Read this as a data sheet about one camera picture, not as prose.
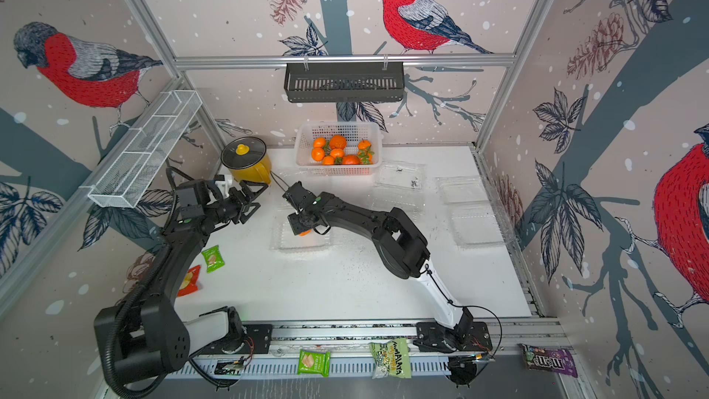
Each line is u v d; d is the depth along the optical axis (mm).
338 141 1143
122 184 708
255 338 734
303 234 835
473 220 978
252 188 743
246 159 1055
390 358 698
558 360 686
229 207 726
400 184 1070
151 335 398
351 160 1076
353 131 1185
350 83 1051
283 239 922
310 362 695
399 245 544
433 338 730
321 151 1134
